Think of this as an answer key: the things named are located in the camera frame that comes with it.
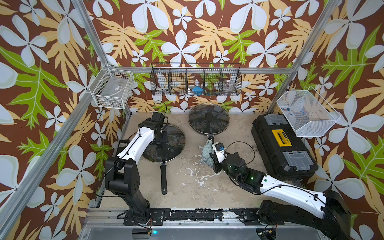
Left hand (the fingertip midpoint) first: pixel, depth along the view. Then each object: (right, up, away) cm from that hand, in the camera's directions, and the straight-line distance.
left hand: (163, 138), depth 89 cm
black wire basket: (+18, +39, +8) cm, 44 cm away
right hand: (+27, -7, -12) cm, 30 cm away
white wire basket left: (-29, +30, -3) cm, 42 cm away
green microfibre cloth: (+25, -4, -15) cm, 29 cm away
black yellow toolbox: (+66, -6, -11) cm, 67 cm away
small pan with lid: (+30, +13, +22) cm, 40 cm away
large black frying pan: (+3, -23, -14) cm, 27 cm away
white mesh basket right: (+83, +14, -7) cm, 85 cm away
